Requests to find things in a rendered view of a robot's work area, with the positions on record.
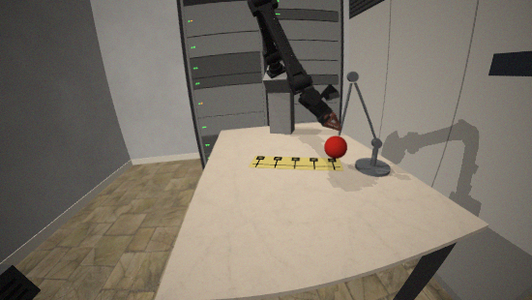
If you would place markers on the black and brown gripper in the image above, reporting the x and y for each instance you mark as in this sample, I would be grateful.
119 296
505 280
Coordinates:
327 120

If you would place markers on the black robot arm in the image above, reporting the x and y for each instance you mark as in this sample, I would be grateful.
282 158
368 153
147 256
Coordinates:
279 48

